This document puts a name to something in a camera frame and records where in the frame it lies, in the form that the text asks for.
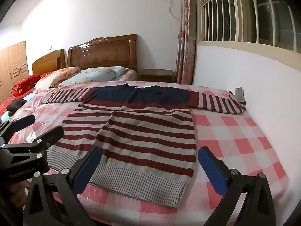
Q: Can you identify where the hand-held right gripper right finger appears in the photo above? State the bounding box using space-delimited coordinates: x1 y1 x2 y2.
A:
198 146 277 226

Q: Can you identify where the person's left hand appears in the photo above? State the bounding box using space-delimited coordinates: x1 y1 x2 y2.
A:
7 181 27 209

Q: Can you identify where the wooden nightstand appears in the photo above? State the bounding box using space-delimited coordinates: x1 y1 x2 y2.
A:
139 69 176 83

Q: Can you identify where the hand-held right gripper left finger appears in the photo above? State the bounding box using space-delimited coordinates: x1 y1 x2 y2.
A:
22 145 103 226

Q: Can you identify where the dark cloth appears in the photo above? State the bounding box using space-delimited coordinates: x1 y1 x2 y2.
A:
7 98 26 117

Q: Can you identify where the red quilt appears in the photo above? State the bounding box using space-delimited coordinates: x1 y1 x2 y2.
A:
12 74 41 97

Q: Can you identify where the red grey striped sweater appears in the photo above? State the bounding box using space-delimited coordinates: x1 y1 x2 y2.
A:
46 83 247 209

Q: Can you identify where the pink floral curtain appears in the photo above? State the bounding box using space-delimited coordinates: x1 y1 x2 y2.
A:
175 0 197 85

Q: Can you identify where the light wooden wardrobe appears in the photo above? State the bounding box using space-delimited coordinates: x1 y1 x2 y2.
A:
0 41 30 104

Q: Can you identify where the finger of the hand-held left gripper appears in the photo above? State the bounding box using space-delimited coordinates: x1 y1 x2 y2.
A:
0 114 36 144
0 125 64 157

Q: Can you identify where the small wooden headboard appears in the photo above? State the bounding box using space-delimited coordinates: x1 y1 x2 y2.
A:
32 49 67 75

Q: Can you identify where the window with cream grille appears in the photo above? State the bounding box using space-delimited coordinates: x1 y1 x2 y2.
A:
194 0 301 64

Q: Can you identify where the large wooden headboard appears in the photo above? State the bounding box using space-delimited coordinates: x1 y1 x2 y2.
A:
68 34 137 72

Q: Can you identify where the pink checked bed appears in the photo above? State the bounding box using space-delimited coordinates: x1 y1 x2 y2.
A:
0 80 290 226

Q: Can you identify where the orange floral pillow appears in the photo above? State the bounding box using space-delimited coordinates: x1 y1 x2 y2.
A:
33 66 81 93

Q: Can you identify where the light blue floral pillow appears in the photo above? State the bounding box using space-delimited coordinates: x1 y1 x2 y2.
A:
58 66 128 87

